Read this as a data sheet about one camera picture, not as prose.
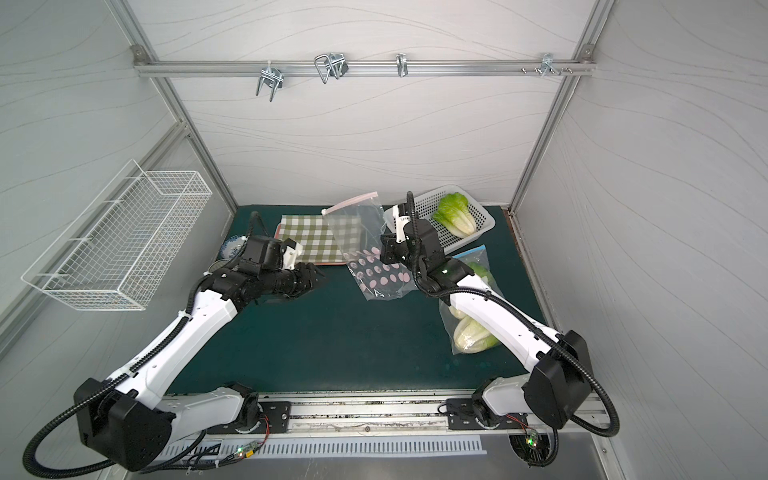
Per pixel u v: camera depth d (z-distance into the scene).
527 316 0.45
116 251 0.68
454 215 1.07
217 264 1.04
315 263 0.73
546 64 0.77
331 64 0.77
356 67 0.78
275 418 0.74
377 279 0.89
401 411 0.75
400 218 0.67
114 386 0.39
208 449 0.72
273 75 0.78
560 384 0.40
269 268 0.60
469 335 0.80
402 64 0.78
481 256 1.00
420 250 0.56
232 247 1.05
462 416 0.74
